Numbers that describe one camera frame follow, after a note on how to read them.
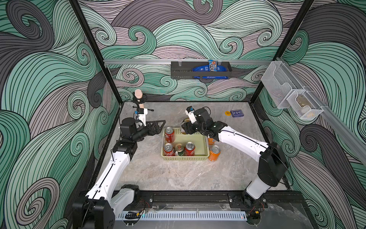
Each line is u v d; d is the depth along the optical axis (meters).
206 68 0.92
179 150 0.81
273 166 0.44
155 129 0.67
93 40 0.84
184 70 0.95
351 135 0.53
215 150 0.82
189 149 0.81
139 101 0.90
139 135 0.65
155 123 0.67
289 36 0.81
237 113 1.10
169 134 0.88
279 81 0.78
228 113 1.14
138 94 0.87
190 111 0.74
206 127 0.63
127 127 0.57
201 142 0.95
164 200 0.74
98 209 0.38
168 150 0.81
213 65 0.90
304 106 0.64
